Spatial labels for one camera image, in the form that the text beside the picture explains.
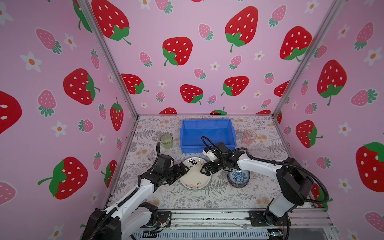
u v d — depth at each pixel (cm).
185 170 76
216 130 112
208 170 76
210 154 80
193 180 84
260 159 54
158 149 71
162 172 65
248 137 107
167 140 110
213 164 77
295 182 45
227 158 67
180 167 76
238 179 80
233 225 73
